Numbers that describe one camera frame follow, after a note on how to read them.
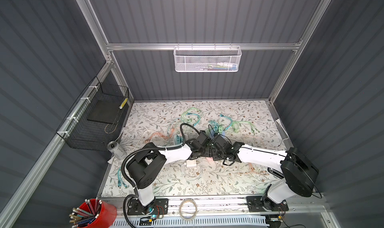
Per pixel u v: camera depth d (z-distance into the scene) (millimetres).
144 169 475
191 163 846
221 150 667
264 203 666
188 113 1121
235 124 1055
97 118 721
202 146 722
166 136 991
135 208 722
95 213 640
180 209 722
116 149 804
